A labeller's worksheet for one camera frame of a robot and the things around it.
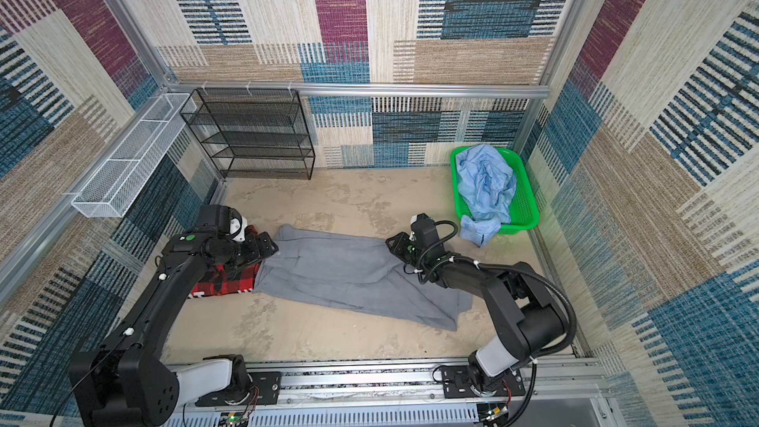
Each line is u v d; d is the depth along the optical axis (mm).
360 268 902
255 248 726
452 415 739
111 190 705
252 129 1085
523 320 453
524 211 1013
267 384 740
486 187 1051
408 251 794
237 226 685
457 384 729
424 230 710
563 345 446
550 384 742
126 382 383
